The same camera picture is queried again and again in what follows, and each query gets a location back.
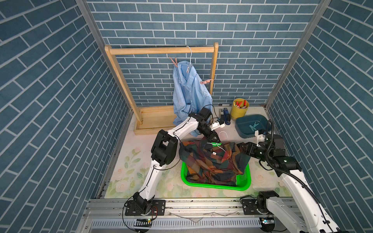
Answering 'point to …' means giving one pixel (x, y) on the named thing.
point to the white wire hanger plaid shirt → (216, 144)
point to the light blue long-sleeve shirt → (191, 92)
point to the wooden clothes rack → (154, 119)
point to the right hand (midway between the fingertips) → (245, 146)
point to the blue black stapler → (227, 116)
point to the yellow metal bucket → (236, 112)
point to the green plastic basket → (243, 180)
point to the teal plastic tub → (245, 125)
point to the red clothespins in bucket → (238, 105)
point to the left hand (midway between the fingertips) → (220, 141)
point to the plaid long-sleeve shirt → (211, 162)
